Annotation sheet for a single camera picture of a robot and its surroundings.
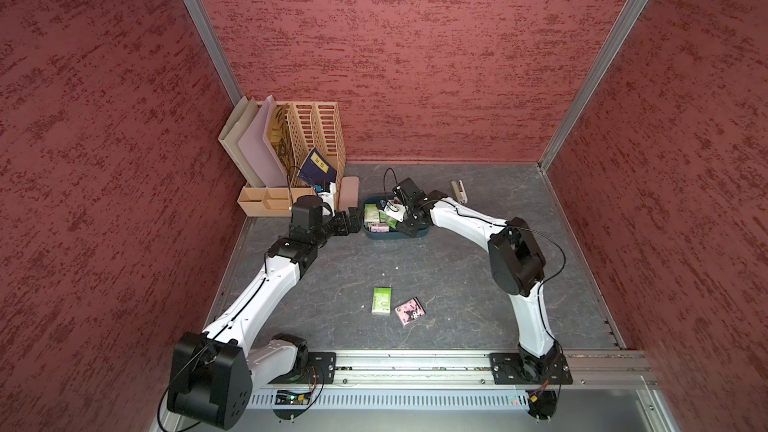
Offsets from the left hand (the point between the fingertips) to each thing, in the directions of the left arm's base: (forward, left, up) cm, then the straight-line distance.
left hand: (349, 216), depth 82 cm
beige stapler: (+23, -37, -16) cm, 47 cm away
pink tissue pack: (+5, -8, -13) cm, 16 cm away
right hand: (+6, -17, -13) cm, 22 cm away
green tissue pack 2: (+6, -11, -11) cm, 17 cm away
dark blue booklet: (+26, +16, -9) cm, 32 cm away
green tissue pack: (+10, -5, -12) cm, 16 cm away
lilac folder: (+21, +31, +6) cm, 38 cm away
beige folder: (+21, +36, +11) cm, 44 cm away
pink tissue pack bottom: (-21, -18, -16) cm, 31 cm away
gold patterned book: (+30, +27, +2) cm, 41 cm away
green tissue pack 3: (-18, -10, -16) cm, 26 cm away
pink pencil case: (+22, +4, -17) cm, 28 cm away
